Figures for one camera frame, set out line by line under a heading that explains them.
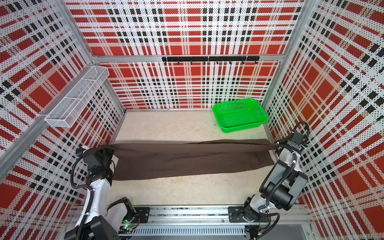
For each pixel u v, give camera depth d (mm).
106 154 718
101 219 418
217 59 880
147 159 924
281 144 651
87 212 429
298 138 651
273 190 411
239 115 1177
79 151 663
